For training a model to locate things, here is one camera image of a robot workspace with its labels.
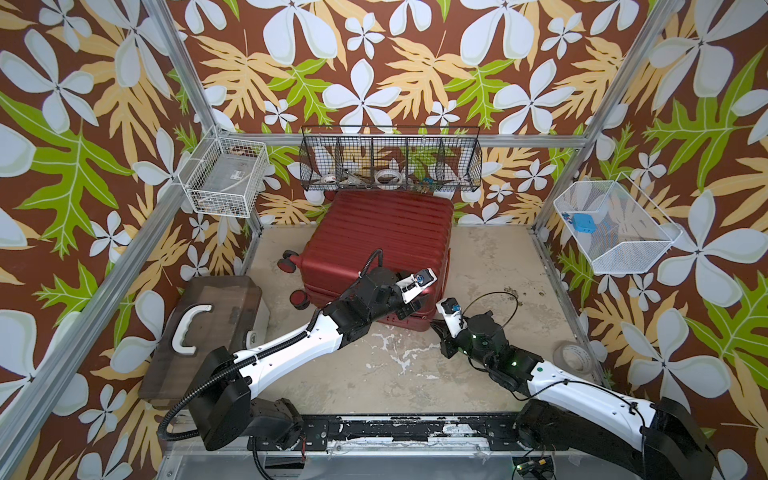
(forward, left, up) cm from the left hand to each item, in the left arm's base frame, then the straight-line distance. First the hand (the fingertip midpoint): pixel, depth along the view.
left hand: (420, 283), depth 77 cm
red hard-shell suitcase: (+19, +1, 0) cm, 19 cm away
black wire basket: (+44, +7, +8) cm, 46 cm away
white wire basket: (+30, +56, +12) cm, 65 cm away
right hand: (-6, -4, -10) cm, 12 cm away
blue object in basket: (+20, -49, +3) cm, 53 cm away
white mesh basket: (+16, -56, +5) cm, 58 cm away
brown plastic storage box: (-7, +52, -2) cm, 53 cm away
